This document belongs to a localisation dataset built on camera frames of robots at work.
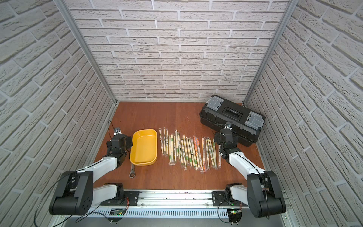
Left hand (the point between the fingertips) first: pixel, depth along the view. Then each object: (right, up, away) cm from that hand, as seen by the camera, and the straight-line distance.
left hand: (121, 136), depth 89 cm
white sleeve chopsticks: (+44, -8, +4) cm, 45 cm away
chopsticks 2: (+64, -13, 0) cm, 66 cm away
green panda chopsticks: (+28, -5, +6) cm, 29 cm away
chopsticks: (+47, -12, +1) cm, 49 cm away
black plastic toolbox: (+80, +8, -4) cm, 80 cm away
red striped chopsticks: (+54, -12, +1) cm, 55 cm away
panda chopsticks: (+41, -11, +1) cm, 43 cm away
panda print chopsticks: (+25, -4, +6) cm, 26 cm away
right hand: (+69, +1, +1) cm, 69 cm away
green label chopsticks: (+32, -10, +3) cm, 34 cm away
